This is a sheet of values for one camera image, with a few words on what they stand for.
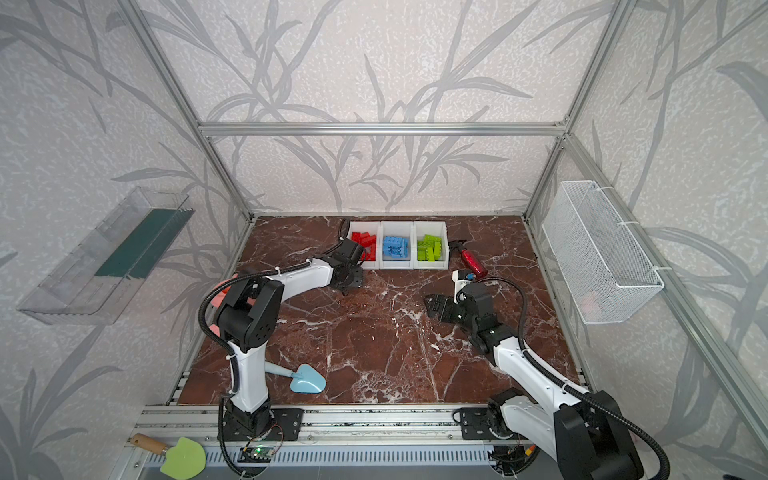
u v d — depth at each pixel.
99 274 0.64
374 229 1.10
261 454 0.70
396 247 1.05
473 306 0.65
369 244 1.08
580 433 0.40
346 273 0.77
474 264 1.02
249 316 0.52
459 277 0.78
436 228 1.09
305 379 0.79
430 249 1.07
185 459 0.70
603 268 0.62
